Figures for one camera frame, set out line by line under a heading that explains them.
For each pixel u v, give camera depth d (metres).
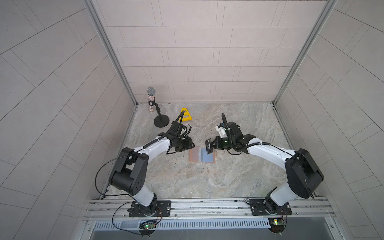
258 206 0.71
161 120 1.05
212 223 0.68
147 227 0.64
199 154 0.89
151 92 0.84
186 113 1.08
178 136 0.77
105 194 0.42
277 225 0.68
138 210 0.68
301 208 0.72
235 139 0.66
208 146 0.84
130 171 0.45
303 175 0.43
